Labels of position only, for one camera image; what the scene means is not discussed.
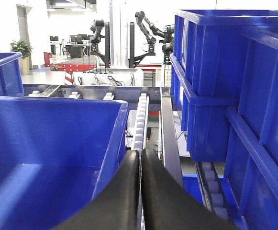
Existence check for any white cabinet with cables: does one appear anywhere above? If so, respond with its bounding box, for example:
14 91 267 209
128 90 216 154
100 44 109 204
72 68 145 87

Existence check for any row of blue bins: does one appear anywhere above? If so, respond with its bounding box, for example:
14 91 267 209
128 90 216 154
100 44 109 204
0 9 278 230

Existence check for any red machine frame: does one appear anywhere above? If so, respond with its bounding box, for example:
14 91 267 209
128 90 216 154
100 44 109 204
49 62 99 73

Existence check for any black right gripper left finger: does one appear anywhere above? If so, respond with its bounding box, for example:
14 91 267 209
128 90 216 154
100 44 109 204
54 149 140 230

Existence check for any green potted plant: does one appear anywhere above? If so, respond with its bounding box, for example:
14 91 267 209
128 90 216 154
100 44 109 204
10 39 33 76

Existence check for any red white striped post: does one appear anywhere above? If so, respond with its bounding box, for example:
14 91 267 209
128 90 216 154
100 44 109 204
64 71 75 85

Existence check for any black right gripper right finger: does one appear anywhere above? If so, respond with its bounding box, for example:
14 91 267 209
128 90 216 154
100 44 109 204
141 148 240 230

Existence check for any desk with monitors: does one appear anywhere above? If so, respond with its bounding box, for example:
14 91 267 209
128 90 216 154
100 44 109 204
49 33 94 60

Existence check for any blue plastic bin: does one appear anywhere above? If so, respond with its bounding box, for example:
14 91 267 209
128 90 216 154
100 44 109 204
0 95 130 230

